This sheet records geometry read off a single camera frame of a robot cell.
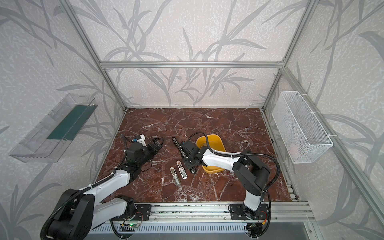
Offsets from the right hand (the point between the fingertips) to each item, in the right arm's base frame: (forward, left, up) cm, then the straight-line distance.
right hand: (187, 156), depth 89 cm
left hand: (+7, +13, +10) cm, 18 cm away
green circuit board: (-34, +26, -5) cm, 44 cm away
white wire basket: (-6, -51, +31) cm, 60 cm away
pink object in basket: (-5, -54, +17) cm, 57 cm away
